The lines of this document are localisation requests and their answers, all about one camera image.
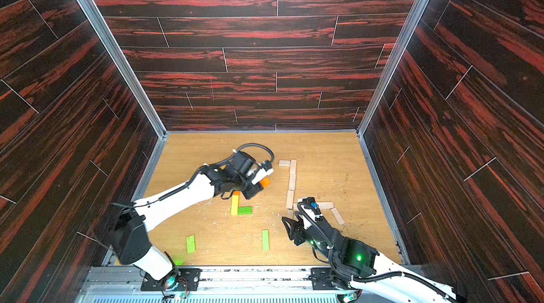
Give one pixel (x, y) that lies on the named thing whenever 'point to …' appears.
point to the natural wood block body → (290, 199)
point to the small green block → (244, 210)
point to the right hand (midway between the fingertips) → (292, 213)
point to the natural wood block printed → (290, 214)
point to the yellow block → (234, 204)
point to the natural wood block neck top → (293, 166)
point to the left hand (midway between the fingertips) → (262, 186)
